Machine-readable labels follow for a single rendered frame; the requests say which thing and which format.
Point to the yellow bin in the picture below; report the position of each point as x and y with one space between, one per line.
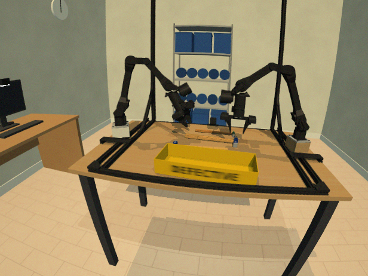
207 164

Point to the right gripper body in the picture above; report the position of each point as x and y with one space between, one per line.
178 107

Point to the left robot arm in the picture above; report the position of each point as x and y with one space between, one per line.
289 74

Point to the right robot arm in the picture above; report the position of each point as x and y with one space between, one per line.
123 104

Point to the hammer with blue head and wooden handle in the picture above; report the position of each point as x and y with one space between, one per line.
201 137

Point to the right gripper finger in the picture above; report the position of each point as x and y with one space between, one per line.
182 120
187 116

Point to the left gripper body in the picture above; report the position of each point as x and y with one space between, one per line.
239 113

